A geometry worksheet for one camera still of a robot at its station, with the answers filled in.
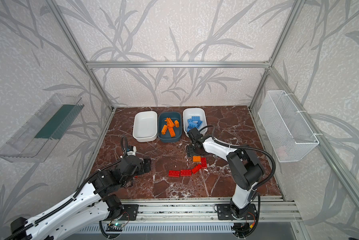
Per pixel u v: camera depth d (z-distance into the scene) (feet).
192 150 2.77
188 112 3.74
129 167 1.82
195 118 3.67
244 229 2.36
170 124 3.45
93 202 1.60
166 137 3.36
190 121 3.55
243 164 1.57
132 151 2.27
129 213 2.39
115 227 2.35
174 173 2.84
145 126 3.51
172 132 3.35
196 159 2.93
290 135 2.00
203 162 2.93
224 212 2.41
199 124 3.53
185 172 2.83
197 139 2.40
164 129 3.42
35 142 2.10
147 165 2.29
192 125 3.43
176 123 3.45
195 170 2.84
